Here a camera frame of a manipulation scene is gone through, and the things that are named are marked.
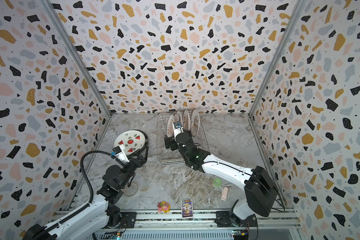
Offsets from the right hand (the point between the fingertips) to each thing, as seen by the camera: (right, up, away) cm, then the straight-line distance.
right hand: (171, 130), depth 77 cm
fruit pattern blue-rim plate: (-29, -7, +26) cm, 40 cm away
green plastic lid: (+26, -30, +11) cm, 42 cm away
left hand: (-13, -8, -3) cm, 16 cm away
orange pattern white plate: (+7, +6, +29) cm, 31 cm away
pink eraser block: (+28, -34, +3) cm, 45 cm away
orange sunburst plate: (-5, +3, +30) cm, 30 cm away
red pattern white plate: (+13, +5, +30) cm, 33 cm away
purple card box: (+8, -40, -1) cm, 41 cm away
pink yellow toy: (-3, -39, -1) cm, 39 cm away
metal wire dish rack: (-5, -18, +20) cm, 28 cm away
